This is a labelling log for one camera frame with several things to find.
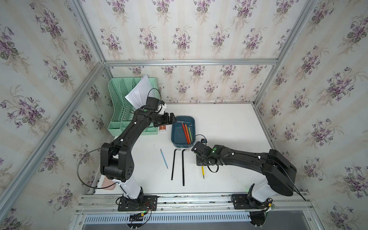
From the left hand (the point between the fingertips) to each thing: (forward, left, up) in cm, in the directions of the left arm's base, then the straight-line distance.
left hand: (171, 121), depth 86 cm
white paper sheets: (+16, +22, +7) cm, 28 cm away
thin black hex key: (-19, -1, -18) cm, 26 cm away
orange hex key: (+3, -10, -17) cm, 20 cm away
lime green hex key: (+4, -12, -17) cm, 21 cm away
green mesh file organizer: (+24, +44, -16) cm, 53 cm away
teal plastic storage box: (+3, -7, -18) cm, 20 cm away
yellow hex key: (-26, -19, -14) cm, 35 cm away
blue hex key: (-15, +5, -19) cm, 25 cm away
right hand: (-20, -18, -15) cm, 30 cm away
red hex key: (+3, -9, -17) cm, 19 cm away
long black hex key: (-11, -7, -18) cm, 22 cm away
